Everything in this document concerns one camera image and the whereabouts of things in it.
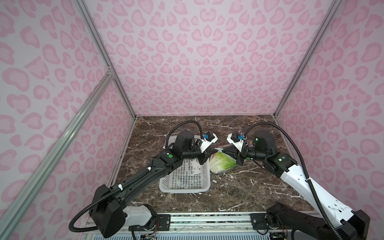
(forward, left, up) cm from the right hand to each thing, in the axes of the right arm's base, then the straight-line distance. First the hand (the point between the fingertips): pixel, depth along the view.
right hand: (226, 148), depth 70 cm
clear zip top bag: (-1, +3, 0) cm, 3 cm away
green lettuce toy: (-2, +2, -10) cm, 11 cm away
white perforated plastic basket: (-4, +18, -26) cm, 32 cm away
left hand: (0, +4, 0) cm, 4 cm away
